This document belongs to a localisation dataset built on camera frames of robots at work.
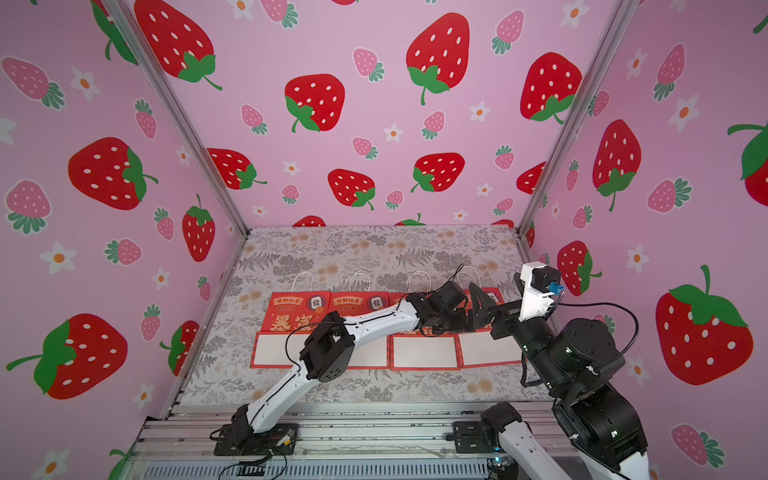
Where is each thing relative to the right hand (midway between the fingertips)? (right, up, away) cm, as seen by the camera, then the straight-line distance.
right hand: (502, 279), depth 54 cm
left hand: (+4, -17, +35) cm, 39 cm away
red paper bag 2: (+4, -22, +32) cm, 39 cm away
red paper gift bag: (-55, -16, +42) cm, 71 cm away
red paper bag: (-13, -25, +36) cm, 45 cm away
